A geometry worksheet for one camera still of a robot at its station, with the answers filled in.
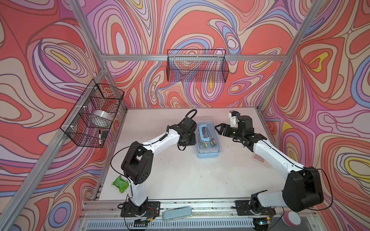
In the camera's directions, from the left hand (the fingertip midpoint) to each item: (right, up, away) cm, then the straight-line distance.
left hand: (195, 141), depth 89 cm
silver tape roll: (-48, +16, -15) cm, 52 cm away
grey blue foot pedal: (-13, -34, -19) cm, 41 cm away
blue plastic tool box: (+8, -2, -1) cm, 8 cm away
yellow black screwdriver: (+12, -1, 0) cm, 12 cm away
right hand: (+15, +7, -4) cm, 17 cm away
